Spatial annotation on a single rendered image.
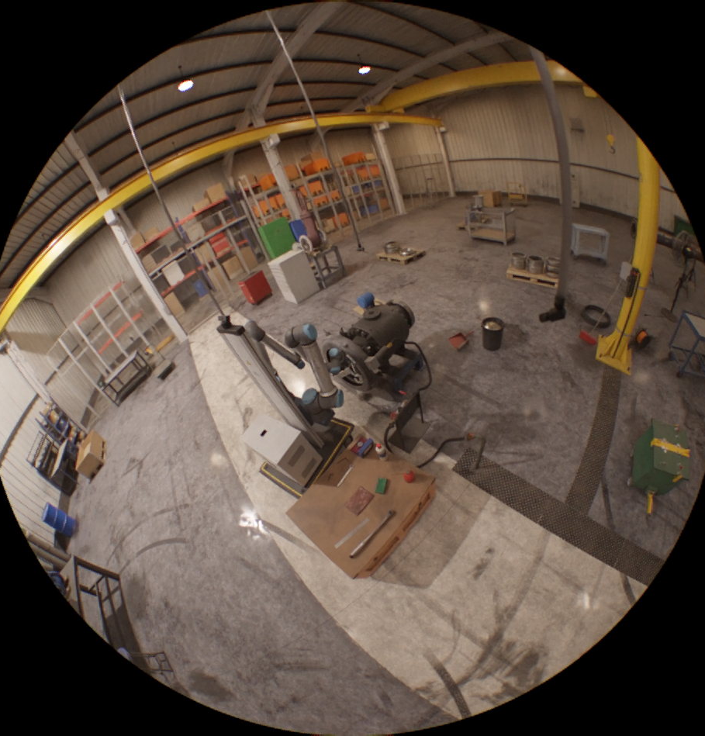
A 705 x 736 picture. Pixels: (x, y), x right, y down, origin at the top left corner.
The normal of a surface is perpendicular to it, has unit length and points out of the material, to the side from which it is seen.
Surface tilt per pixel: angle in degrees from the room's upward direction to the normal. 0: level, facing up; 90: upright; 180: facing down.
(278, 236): 90
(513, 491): 0
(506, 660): 0
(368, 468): 0
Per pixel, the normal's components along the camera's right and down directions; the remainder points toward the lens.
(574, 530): -0.29, -0.71
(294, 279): 0.63, 0.36
